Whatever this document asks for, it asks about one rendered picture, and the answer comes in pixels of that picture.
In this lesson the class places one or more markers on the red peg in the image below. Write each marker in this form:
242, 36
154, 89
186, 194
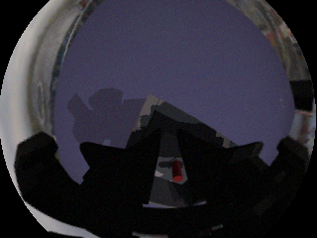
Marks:
176, 171

